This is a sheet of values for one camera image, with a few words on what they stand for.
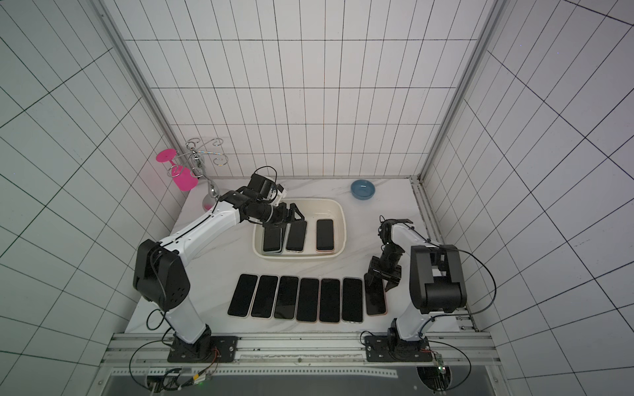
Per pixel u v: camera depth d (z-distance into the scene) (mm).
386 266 739
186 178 986
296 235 969
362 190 1138
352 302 816
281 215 743
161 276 447
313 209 1045
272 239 949
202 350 649
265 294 838
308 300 817
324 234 976
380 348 723
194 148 876
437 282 469
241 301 813
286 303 812
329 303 816
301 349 742
